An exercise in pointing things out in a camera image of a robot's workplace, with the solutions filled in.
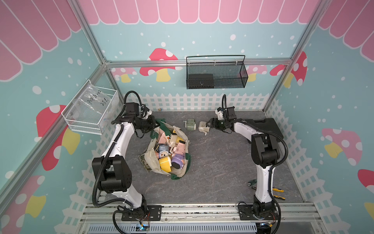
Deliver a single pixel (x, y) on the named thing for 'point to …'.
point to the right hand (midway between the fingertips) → (209, 123)
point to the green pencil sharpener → (190, 124)
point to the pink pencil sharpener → (180, 148)
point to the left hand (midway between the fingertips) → (159, 125)
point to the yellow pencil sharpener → (165, 164)
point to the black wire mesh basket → (215, 71)
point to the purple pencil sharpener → (177, 161)
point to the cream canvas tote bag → (148, 158)
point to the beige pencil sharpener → (202, 128)
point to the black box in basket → (200, 81)
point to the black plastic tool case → (269, 126)
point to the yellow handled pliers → (277, 189)
